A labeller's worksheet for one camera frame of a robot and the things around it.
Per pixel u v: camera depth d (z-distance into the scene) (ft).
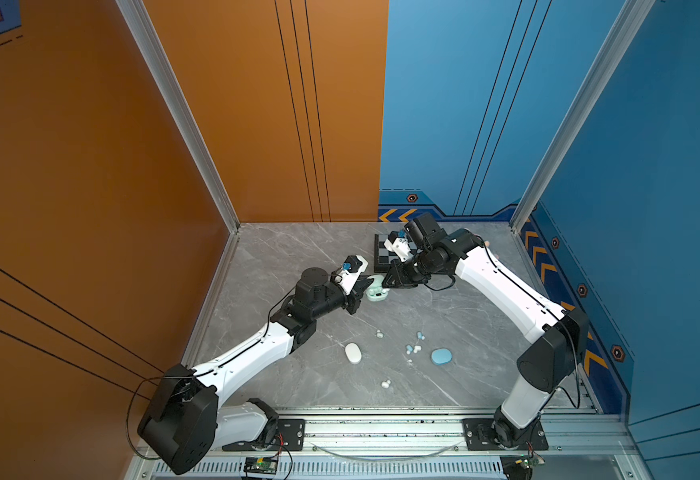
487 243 3.54
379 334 2.93
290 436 2.42
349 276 2.15
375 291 2.52
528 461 2.29
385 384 2.65
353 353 2.80
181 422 1.33
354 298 2.24
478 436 2.38
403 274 2.24
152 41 2.42
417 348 2.86
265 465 2.34
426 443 2.38
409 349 2.85
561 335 1.43
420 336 2.93
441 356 2.80
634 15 2.28
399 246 2.41
